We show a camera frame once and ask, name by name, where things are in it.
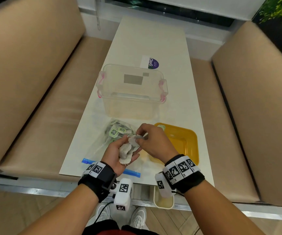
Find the person's right hand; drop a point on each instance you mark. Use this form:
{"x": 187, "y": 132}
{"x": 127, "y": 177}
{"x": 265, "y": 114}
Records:
{"x": 155, "y": 144}

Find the person's left hand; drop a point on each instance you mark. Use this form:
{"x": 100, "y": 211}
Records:
{"x": 111, "y": 156}

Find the tea bags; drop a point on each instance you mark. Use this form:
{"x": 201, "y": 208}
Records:
{"x": 116, "y": 130}
{"x": 126, "y": 152}
{"x": 161, "y": 127}

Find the clear zip bag with tea bags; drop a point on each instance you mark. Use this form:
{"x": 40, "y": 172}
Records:
{"x": 97, "y": 151}

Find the yellow tray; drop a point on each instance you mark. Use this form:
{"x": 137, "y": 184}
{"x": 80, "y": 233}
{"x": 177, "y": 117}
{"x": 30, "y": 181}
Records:
{"x": 182, "y": 141}

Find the person's left forearm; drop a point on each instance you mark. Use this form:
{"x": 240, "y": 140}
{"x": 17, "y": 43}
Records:
{"x": 65, "y": 212}

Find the person's left white shoe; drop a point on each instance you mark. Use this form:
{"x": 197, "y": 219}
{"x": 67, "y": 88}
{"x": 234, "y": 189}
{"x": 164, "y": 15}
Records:
{"x": 104, "y": 212}

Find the person's white shoe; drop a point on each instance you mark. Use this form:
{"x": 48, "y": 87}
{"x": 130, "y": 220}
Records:
{"x": 104, "y": 212}
{"x": 138, "y": 217}

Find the person's right white shoe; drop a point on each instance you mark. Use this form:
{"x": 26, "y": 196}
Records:
{"x": 138, "y": 217}

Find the person's black trousers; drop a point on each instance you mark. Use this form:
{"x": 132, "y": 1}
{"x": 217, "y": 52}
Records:
{"x": 99, "y": 228}

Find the person's red shirt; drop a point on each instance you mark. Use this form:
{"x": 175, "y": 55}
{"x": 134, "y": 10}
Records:
{"x": 119, "y": 233}

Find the black left wristband with markers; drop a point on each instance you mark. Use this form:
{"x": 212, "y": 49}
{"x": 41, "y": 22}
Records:
{"x": 99, "y": 178}

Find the black wristband with markers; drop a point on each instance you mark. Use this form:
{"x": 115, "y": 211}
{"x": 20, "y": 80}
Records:
{"x": 99, "y": 178}
{"x": 185, "y": 173}

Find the black right wristband with markers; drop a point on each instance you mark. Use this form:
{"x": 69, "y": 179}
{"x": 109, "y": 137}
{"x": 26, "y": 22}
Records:
{"x": 185, "y": 173}

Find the marker cube on right wrist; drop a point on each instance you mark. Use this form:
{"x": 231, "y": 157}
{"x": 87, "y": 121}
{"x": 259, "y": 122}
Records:
{"x": 161, "y": 186}

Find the clear storage box pink latches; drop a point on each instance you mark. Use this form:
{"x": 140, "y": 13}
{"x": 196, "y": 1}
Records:
{"x": 131, "y": 102}

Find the small white bin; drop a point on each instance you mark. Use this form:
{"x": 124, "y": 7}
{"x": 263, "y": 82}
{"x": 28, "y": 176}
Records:
{"x": 164, "y": 201}

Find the grey rectangular label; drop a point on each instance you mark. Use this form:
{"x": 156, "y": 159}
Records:
{"x": 133, "y": 79}

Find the white and purple sticker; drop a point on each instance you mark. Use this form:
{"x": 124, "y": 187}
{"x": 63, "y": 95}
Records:
{"x": 149, "y": 62}

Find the beige bench seat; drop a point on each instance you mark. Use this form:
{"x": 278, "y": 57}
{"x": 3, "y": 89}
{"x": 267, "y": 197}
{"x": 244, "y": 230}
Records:
{"x": 33, "y": 83}
{"x": 253, "y": 119}

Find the white roller blind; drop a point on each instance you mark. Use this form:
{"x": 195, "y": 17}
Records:
{"x": 204, "y": 6}

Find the green hedge plant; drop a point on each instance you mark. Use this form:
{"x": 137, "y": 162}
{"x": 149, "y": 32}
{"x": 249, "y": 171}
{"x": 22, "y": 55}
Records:
{"x": 280, "y": 9}

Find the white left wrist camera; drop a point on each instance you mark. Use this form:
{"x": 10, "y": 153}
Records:
{"x": 122, "y": 193}

